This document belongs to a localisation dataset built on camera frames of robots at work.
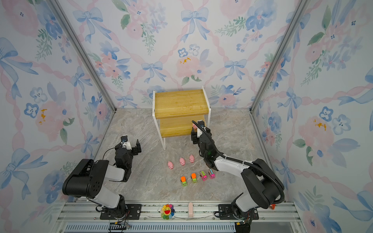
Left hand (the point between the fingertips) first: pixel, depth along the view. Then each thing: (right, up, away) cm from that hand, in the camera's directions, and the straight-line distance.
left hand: (130, 139), depth 91 cm
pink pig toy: (+26, -15, -2) cm, 30 cm away
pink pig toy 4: (+40, +8, -5) cm, 41 cm away
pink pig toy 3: (+39, -12, +1) cm, 41 cm away
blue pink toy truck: (+50, -19, -7) cm, 54 cm away
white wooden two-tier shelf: (+30, +17, -16) cm, 38 cm away
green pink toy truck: (+45, -20, -7) cm, 50 cm away
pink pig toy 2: (+33, -13, -1) cm, 35 cm away
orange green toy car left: (+33, -22, -8) cm, 41 cm away
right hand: (+42, +8, -5) cm, 43 cm away
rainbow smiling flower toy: (+26, -35, -17) cm, 46 cm away
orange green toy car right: (+40, -21, -7) cm, 45 cm away
